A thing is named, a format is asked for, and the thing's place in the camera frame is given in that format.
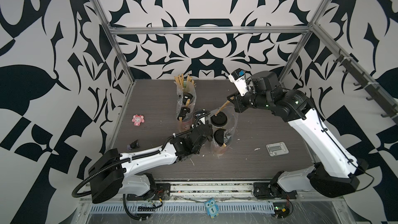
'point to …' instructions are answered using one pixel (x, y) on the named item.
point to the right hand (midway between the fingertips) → (227, 95)
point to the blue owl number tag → (212, 209)
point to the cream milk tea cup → (219, 120)
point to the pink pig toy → (137, 119)
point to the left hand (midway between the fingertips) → (207, 119)
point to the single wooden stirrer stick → (180, 118)
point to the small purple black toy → (132, 145)
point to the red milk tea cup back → (218, 136)
